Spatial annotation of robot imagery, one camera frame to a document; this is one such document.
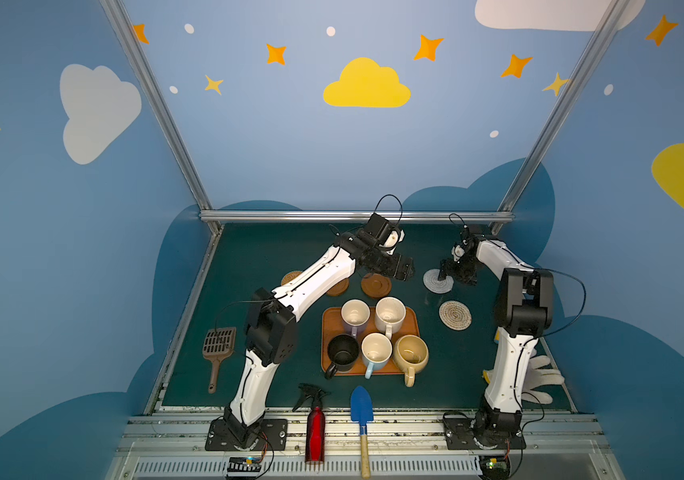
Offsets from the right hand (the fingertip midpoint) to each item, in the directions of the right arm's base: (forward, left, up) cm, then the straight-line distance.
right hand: (452, 275), depth 103 cm
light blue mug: (-28, +27, -1) cm, 39 cm away
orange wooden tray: (-20, +41, -1) cm, 46 cm away
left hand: (-9, +21, +17) cm, 29 cm away
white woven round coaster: (-14, +1, -2) cm, 15 cm away
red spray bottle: (-48, +43, +1) cm, 64 cm away
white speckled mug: (-16, +22, -1) cm, 27 cm away
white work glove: (-32, -19, -3) cm, 38 cm away
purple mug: (-18, +34, +1) cm, 38 cm away
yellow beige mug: (-28, +16, -2) cm, 33 cm away
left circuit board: (-58, +60, -5) cm, 83 cm away
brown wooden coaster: (-4, +27, -3) cm, 27 cm away
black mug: (-29, +37, 0) cm, 47 cm away
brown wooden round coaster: (-5, +40, -4) cm, 40 cm away
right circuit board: (-54, -3, -6) cm, 55 cm away
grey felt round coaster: (-2, +7, -2) cm, 7 cm away
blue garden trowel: (-44, +31, -2) cm, 54 cm away
